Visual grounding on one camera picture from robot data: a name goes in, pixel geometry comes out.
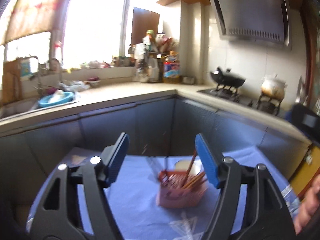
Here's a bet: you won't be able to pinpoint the blue plastic basin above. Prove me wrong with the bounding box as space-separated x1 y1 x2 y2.
38 90 75 108

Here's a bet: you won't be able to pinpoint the steel wok lid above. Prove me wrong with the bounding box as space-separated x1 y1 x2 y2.
295 76 308 105

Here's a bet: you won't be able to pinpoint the pink perforated utensil holder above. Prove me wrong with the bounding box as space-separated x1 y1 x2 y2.
156 171 208 209

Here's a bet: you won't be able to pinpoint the chrome kitchen faucet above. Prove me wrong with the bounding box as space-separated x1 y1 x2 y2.
28 58 62 98

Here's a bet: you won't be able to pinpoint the wooden cutting board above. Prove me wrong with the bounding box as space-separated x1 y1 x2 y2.
2 58 23 105

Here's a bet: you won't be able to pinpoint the person's hand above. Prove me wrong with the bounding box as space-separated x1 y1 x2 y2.
294 176 320 234

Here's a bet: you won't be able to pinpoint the blue patterned tablecloth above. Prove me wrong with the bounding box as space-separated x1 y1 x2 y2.
26 146 300 239

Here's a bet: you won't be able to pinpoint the blue kitchen base cabinets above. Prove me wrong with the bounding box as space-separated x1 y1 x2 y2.
0 93 313 205

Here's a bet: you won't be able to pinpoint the white paper cup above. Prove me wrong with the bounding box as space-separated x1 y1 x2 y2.
174 160 203 176

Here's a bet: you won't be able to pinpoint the white plastic jug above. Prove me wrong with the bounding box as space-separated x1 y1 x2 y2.
148 57 159 82

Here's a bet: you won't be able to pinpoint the black gas stove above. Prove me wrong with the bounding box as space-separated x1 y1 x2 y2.
197 86 286 118

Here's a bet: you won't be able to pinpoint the floral window blind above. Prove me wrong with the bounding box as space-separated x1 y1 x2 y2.
1 0 61 45

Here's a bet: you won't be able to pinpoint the white ceramic stew pot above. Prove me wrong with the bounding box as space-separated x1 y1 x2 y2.
260 74 287 102

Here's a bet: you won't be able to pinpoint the brown wooden chopstick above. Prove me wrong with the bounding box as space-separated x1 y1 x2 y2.
187 179 208 190
182 149 197 187
182 172 206 189

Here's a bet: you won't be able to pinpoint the black frying pan with lid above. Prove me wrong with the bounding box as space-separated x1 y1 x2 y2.
210 67 246 88

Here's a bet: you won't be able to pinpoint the silver range hood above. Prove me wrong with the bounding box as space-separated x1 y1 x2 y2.
210 0 291 49

